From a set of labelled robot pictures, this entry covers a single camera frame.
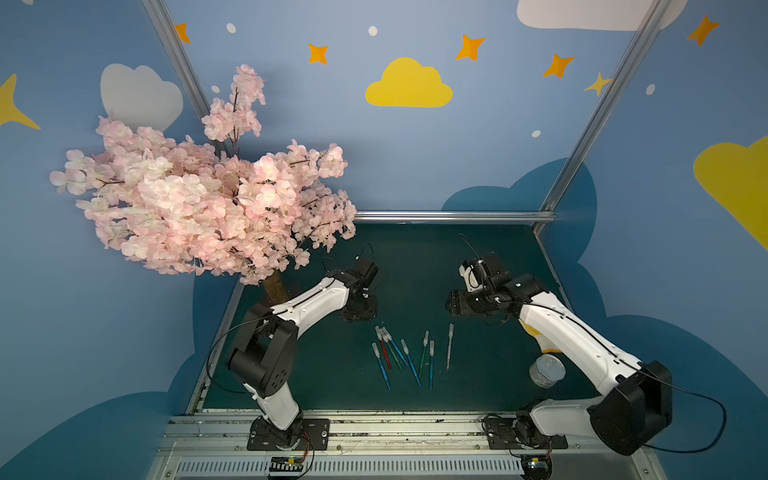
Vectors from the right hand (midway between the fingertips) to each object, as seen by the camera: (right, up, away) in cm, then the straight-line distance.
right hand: (462, 302), depth 82 cm
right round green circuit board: (+16, -40, -9) cm, 44 cm away
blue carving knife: (-23, -19, +3) cm, 30 cm away
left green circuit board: (-46, -39, -9) cm, 61 cm away
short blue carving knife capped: (-14, -18, +4) cm, 23 cm away
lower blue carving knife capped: (-8, -16, +6) cm, 19 cm away
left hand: (-26, -4, +8) cm, 28 cm away
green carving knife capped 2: (-10, -15, +6) cm, 19 cm away
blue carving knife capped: (-21, -12, +10) cm, 26 cm away
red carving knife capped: (-23, -13, +8) cm, 28 cm away
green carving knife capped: (-21, -14, +8) cm, 27 cm away
